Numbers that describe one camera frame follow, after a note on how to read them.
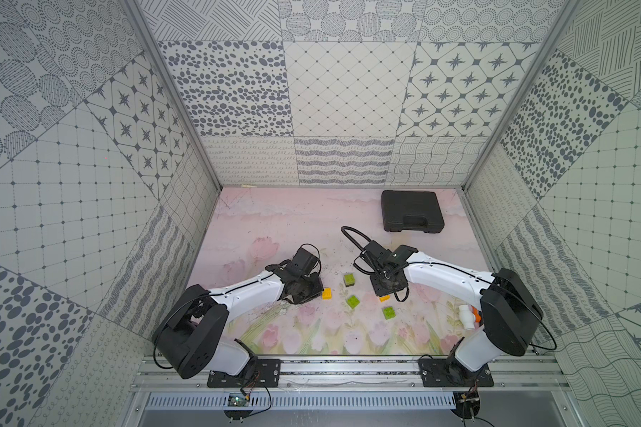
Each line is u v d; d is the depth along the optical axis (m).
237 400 0.71
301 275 0.69
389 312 0.84
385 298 0.88
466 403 0.75
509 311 0.44
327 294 0.88
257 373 0.73
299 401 0.70
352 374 0.75
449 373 0.66
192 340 0.42
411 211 1.10
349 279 0.90
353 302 0.87
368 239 0.80
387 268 0.62
